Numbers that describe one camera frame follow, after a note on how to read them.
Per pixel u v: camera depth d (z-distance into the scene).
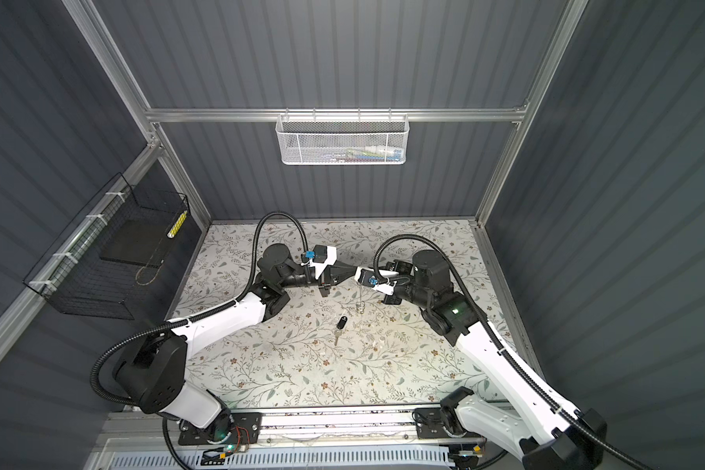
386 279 0.57
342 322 0.93
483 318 0.49
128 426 0.76
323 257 0.60
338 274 0.66
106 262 0.73
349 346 0.87
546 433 0.38
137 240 0.77
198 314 0.50
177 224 0.81
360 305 0.96
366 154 0.93
